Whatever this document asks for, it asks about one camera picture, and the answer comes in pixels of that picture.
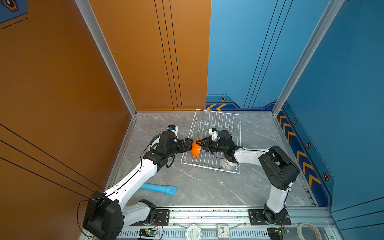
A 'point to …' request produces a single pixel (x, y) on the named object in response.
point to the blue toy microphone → (171, 190)
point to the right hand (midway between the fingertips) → (195, 143)
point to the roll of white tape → (299, 230)
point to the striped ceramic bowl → (228, 165)
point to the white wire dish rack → (204, 120)
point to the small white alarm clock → (223, 232)
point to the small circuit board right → (277, 233)
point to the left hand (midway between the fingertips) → (187, 140)
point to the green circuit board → (150, 232)
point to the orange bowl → (196, 149)
